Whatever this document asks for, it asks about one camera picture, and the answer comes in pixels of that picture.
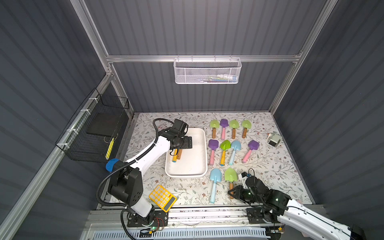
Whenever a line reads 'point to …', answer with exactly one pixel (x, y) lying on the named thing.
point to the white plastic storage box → (193, 162)
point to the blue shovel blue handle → (215, 175)
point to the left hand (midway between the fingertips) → (186, 145)
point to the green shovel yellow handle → (224, 145)
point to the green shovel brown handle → (234, 124)
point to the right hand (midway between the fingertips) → (230, 194)
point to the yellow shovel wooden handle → (179, 153)
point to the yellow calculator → (162, 197)
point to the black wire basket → (87, 135)
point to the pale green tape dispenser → (273, 139)
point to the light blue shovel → (236, 145)
